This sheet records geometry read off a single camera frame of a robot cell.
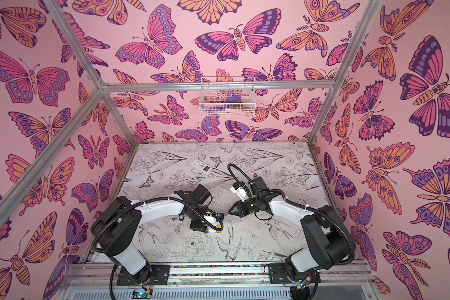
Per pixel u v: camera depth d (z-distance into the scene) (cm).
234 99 96
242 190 80
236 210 80
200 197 73
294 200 55
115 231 46
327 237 44
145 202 52
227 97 96
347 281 72
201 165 109
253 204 74
